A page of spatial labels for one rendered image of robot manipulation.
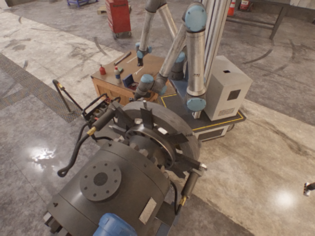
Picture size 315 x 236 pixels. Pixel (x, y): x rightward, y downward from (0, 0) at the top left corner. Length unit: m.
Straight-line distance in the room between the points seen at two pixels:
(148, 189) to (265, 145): 1.84
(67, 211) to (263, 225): 1.67
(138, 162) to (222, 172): 1.25
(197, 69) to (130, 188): 0.85
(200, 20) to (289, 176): 1.95
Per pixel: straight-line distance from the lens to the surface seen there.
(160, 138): 1.14
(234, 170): 2.10
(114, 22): 4.89
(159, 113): 1.06
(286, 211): 2.18
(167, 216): 1.50
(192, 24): 1.04
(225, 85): 1.66
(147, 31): 1.93
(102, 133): 2.29
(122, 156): 0.99
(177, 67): 1.83
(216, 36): 1.45
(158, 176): 1.02
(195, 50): 1.10
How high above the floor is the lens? 1.73
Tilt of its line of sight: 47 degrees down
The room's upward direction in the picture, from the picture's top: straight up
